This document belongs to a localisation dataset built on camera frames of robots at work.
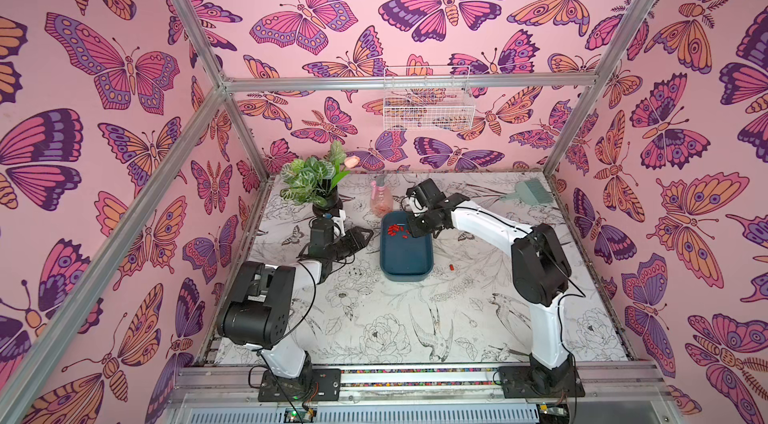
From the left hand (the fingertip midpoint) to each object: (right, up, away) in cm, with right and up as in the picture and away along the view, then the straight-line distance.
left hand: (373, 233), depth 93 cm
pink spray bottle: (+2, +11, +14) cm, 18 cm away
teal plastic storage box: (+10, -8, +3) cm, 13 cm away
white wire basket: (+19, +43, +13) cm, 48 cm away
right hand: (+10, +1, +1) cm, 10 cm away
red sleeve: (+25, -11, +2) cm, 27 cm away
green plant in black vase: (-17, +16, -8) cm, 24 cm away
